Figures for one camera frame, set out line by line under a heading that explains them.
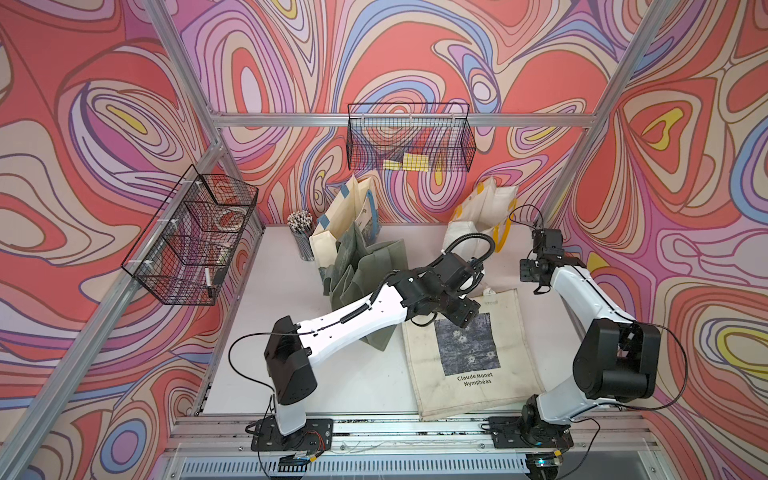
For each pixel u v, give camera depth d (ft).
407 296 1.66
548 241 2.31
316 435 2.40
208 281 2.36
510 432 2.41
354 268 2.45
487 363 2.76
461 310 2.10
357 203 3.65
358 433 2.46
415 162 2.70
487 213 3.74
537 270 2.15
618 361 1.53
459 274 1.79
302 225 3.15
